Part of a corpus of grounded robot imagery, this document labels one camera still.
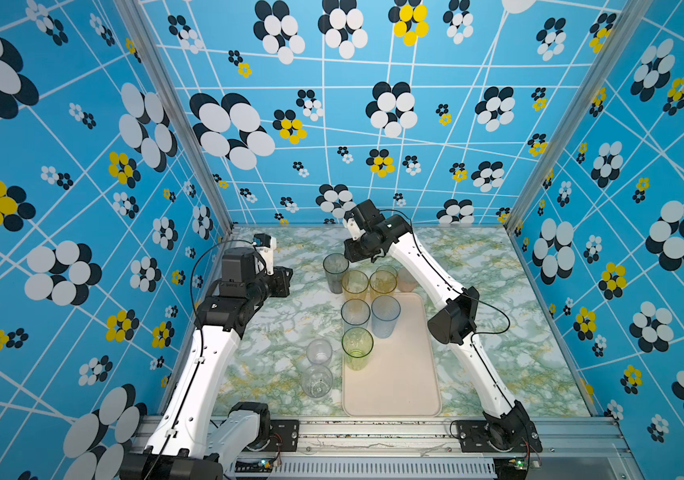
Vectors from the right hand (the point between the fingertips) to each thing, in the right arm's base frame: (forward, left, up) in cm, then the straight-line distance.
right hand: (351, 253), depth 93 cm
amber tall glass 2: (-6, -10, -7) cm, 14 cm away
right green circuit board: (-53, -39, -17) cm, 67 cm away
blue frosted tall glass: (-17, -10, -7) cm, 21 cm away
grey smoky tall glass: (-3, +5, -3) cm, 7 cm away
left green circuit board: (-53, +23, -16) cm, 60 cm away
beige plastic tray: (-30, -11, -15) cm, 35 cm away
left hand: (-15, +15, +11) cm, 24 cm away
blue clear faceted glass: (-18, -1, -7) cm, 19 cm away
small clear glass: (-26, +9, -15) cm, 31 cm away
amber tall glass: (-7, -1, -8) cm, 11 cm away
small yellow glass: (-6, -10, -4) cm, 12 cm away
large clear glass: (-34, +9, -15) cm, 38 cm away
